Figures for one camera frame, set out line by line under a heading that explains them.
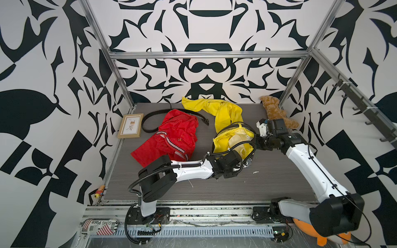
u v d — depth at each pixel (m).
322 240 0.65
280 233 0.71
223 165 0.63
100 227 0.69
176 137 0.92
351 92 0.65
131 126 1.06
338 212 0.39
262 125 0.74
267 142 0.67
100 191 0.83
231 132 0.78
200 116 1.11
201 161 0.55
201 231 0.71
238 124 0.78
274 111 1.06
